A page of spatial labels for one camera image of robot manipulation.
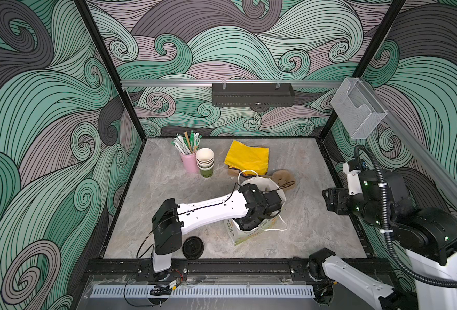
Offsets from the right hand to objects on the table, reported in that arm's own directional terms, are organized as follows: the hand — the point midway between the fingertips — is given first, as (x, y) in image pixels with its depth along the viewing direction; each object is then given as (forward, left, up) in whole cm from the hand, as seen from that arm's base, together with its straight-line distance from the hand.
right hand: (333, 192), depth 57 cm
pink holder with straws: (+37, +52, -20) cm, 67 cm away
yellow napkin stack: (+36, +20, -30) cm, 51 cm away
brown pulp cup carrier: (+25, +3, -32) cm, 41 cm away
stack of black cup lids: (-7, +47, -32) cm, 57 cm away
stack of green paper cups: (+27, +43, -19) cm, 54 cm away
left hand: (-1, +26, -21) cm, 33 cm away
